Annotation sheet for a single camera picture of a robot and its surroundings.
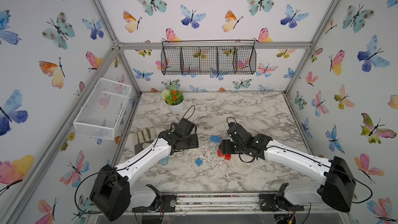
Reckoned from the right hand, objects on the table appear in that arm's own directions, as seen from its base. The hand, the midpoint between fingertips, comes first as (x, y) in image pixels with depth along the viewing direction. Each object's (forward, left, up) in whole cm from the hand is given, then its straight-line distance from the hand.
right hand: (224, 146), depth 79 cm
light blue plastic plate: (-6, +31, -9) cm, 33 cm away
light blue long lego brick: (+10, +4, -12) cm, 16 cm away
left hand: (+3, +15, -2) cm, 15 cm away
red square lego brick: (-1, -2, -11) cm, 11 cm away
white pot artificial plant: (+29, +31, +1) cm, 43 cm away
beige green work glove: (+8, +49, -12) cm, 51 cm away
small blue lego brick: (-5, +13, -11) cm, 18 cm away
